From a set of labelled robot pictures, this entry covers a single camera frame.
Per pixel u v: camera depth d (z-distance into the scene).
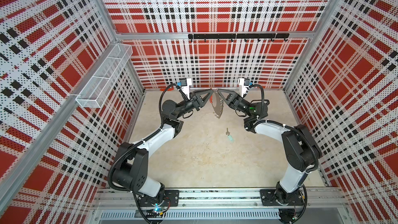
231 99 0.68
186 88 0.64
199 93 0.65
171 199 0.74
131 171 0.44
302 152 0.48
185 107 0.64
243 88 0.67
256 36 0.89
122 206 0.74
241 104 0.68
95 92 0.91
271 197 0.73
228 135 0.96
